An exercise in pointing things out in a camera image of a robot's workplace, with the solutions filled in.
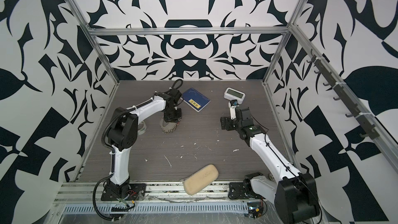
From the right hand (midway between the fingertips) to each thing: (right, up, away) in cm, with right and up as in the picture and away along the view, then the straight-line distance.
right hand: (229, 116), depth 84 cm
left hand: (-28, -2, +11) cm, 30 cm away
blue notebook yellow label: (-19, +9, +24) cm, 32 cm away
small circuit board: (+9, -40, -13) cm, 43 cm away
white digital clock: (+6, +13, +24) cm, 28 cm away
